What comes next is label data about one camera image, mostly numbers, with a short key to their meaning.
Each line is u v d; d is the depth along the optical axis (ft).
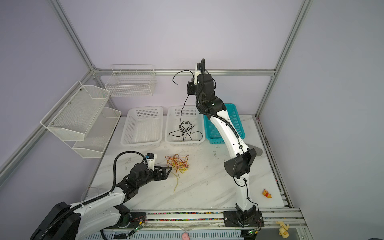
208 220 2.45
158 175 2.45
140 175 2.14
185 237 2.22
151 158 2.50
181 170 2.90
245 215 2.09
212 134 3.32
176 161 2.97
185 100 2.80
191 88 2.20
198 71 2.05
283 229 2.29
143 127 3.76
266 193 2.63
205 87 1.76
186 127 3.66
